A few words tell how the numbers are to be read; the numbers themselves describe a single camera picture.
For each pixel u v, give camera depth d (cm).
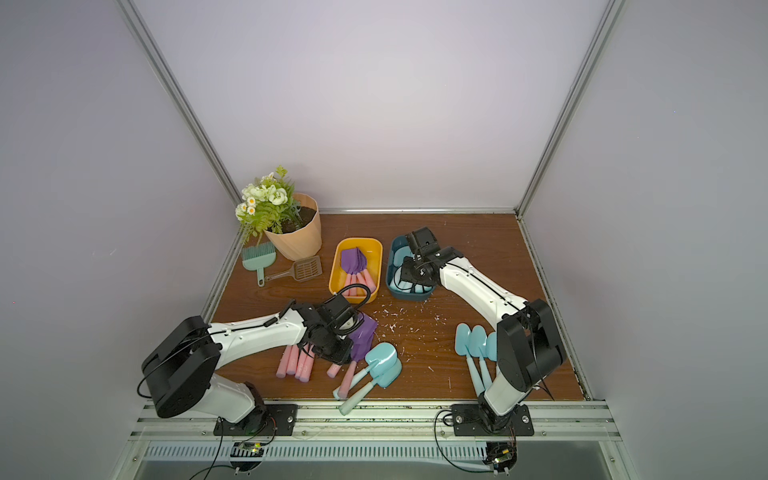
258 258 107
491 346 85
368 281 95
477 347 84
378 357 82
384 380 79
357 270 100
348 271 101
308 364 80
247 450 72
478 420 67
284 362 81
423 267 63
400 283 95
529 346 44
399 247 106
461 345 85
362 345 85
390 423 74
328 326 67
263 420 68
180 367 43
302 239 94
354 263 101
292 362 80
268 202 83
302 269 103
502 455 70
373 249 103
